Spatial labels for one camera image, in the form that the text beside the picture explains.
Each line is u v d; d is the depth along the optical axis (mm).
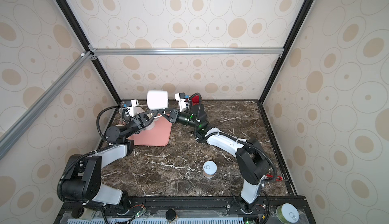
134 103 684
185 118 673
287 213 674
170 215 636
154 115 689
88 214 684
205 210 730
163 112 700
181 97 685
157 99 664
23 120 555
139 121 649
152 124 715
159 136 993
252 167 464
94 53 912
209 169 801
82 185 433
